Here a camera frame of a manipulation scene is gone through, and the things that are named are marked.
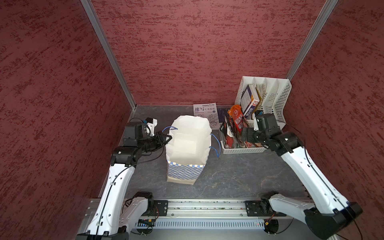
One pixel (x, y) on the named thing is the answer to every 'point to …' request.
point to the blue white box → (249, 100)
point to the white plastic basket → (229, 150)
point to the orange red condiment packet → (235, 114)
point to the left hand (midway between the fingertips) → (170, 140)
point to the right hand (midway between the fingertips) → (249, 135)
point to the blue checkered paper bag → (187, 149)
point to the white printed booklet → (209, 111)
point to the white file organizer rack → (273, 94)
